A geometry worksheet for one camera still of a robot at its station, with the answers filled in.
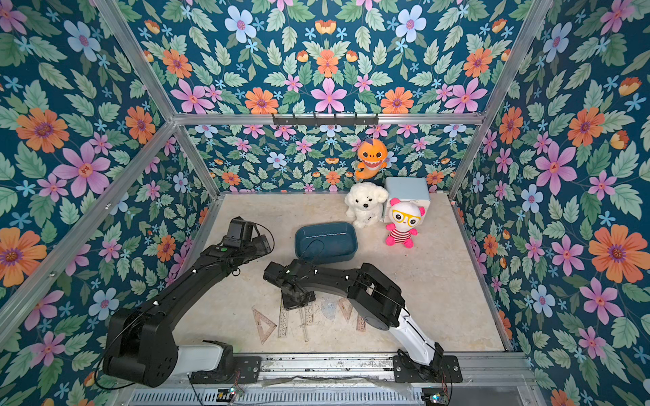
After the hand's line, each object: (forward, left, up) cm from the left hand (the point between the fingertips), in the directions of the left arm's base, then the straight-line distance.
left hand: (262, 243), depth 88 cm
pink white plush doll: (+6, -52, +1) cm, 53 cm away
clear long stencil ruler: (-23, -7, -13) cm, 27 cm away
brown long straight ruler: (-26, -33, -14) cm, 44 cm away
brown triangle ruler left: (-21, +2, -13) cm, 25 cm away
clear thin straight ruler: (-22, -13, -12) cm, 28 cm away
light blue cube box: (+18, -55, +4) cm, 58 cm away
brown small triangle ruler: (-20, -28, -13) cm, 37 cm away
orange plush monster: (+28, -43, +14) cm, 53 cm away
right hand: (-18, -11, -12) cm, 24 cm away
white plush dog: (+12, -38, +4) cm, 40 cm away
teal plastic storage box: (-8, -23, +9) cm, 26 cm away
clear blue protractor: (-20, -22, -13) cm, 33 cm away
